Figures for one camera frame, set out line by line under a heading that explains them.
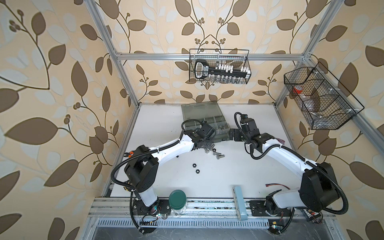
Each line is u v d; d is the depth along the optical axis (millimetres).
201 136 624
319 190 413
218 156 914
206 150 938
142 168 451
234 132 980
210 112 1125
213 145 964
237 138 782
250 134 653
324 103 732
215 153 929
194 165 889
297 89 882
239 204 711
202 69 845
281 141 964
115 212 738
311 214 710
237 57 911
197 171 866
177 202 670
